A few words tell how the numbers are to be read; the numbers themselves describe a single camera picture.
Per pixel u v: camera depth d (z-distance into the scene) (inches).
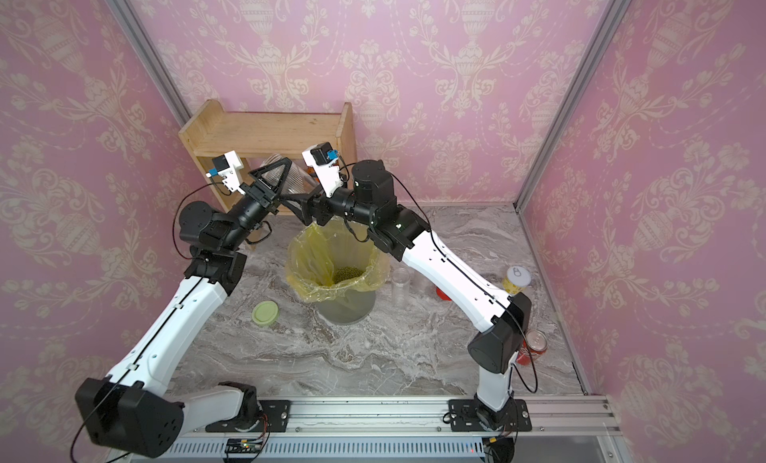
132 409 14.7
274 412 29.4
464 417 28.6
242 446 28.5
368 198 20.1
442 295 37.2
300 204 20.9
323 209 21.5
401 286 32.8
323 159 19.9
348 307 31.4
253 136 31.4
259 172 21.3
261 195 21.2
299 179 23.2
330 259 35.3
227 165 22.2
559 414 30.1
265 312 36.3
